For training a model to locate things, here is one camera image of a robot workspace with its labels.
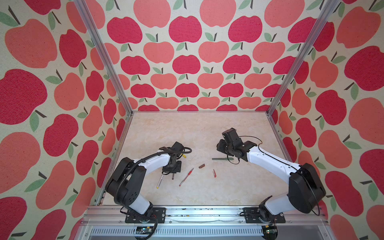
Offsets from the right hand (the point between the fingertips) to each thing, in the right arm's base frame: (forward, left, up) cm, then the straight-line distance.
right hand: (221, 145), depth 88 cm
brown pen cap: (-9, +10, -12) cm, 18 cm away
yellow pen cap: (-4, +22, -11) cm, 25 cm away
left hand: (-14, +25, -11) cm, 31 cm away
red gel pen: (-15, +18, -12) cm, 26 cm away
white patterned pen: (-18, +27, -11) cm, 34 cm away
